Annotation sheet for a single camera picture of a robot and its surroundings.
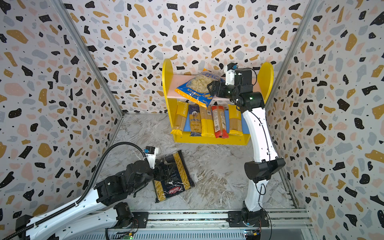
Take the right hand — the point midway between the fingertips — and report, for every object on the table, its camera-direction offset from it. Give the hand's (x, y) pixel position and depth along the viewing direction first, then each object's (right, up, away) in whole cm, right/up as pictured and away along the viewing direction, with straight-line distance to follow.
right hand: (212, 82), depth 70 cm
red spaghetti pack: (+6, -17, +25) cm, 31 cm away
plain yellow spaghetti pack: (-1, -22, +22) cm, 31 cm away
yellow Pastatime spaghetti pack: (-19, -14, +27) cm, 36 cm away
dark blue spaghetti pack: (-9, -21, +22) cm, 32 cm away
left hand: (-20, -37, -1) cm, 42 cm away
